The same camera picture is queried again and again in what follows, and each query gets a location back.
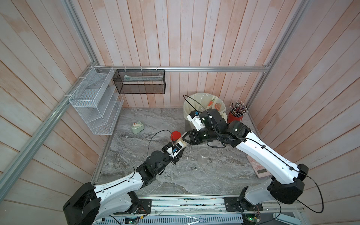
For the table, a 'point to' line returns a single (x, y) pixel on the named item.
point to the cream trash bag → (199, 101)
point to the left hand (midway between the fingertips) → (180, 144)
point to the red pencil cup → (231, 117)
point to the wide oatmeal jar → (204, 153)
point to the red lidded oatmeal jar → (175, 135)
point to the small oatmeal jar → (183, 144)
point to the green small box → (137, 127)
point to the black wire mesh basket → (140, 81)
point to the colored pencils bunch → (239, 109)
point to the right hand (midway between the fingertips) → (185, 137)
